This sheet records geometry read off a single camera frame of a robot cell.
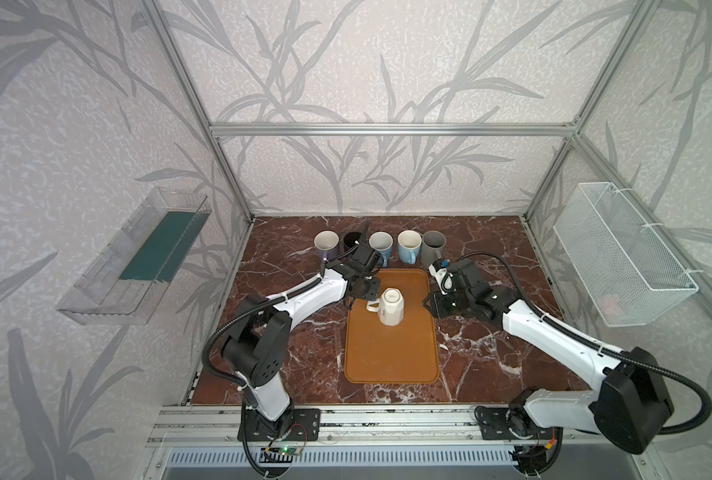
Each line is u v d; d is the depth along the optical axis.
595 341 0.46
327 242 1.04
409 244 1.04
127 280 0.63
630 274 0.63
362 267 0.70
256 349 0.46
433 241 1.02
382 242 1.04
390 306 0.85
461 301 0.63
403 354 0.85
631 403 0.40
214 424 0.75
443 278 0.73
